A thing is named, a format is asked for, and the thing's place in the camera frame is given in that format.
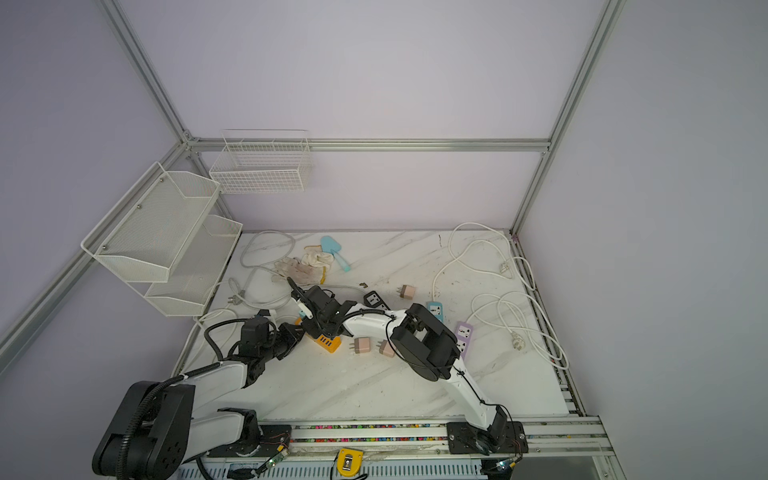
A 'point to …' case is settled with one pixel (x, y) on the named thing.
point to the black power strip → (373, 299)
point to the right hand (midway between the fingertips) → (307, 317)
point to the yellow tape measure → (349, 462)
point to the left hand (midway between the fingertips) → (305, 332)
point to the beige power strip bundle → (309, 269)
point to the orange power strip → (329, 343)
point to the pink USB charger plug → (385, 348)
